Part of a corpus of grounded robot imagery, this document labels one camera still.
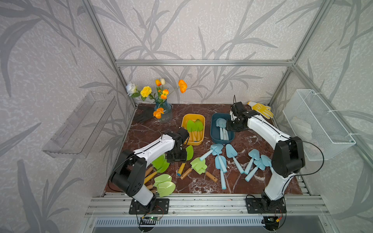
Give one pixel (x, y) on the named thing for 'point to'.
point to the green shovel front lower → (165, 188)
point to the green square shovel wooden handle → (212, 177)
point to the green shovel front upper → (164, 177)
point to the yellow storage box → (194, 117)
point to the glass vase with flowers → (162, 108)
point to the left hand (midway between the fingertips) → (181, 162)
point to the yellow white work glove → (262, 109)
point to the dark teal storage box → (215, 130)
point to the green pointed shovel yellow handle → (191, 128)
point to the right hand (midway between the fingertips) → (227, 127)
